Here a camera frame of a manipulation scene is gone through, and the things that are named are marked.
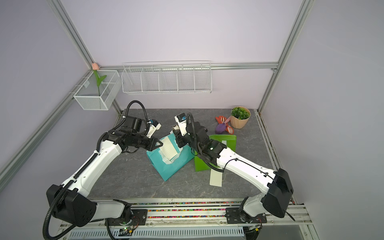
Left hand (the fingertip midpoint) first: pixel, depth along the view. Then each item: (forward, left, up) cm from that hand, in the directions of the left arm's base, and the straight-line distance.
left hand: (161, 144), depth 76 cm
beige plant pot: (+23, -49, -14) cm, 56 cm away
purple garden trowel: (+23, -37, -19) cm, 48 cm away
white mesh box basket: (+33, +40, +9) cm, 53 cm away
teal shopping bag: (-10, -2, -11) cm, 15 cm away
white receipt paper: (-12, -29, -22) cm, 38 cm away
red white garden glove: (+31, -40, -19) cm, 54 cm away
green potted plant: (+25, -50, -6) cm, 56 cm away
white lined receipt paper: (0, -3, -3) cm, 5 cm away
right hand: (+3, -9, +9) cm, 13 cm away
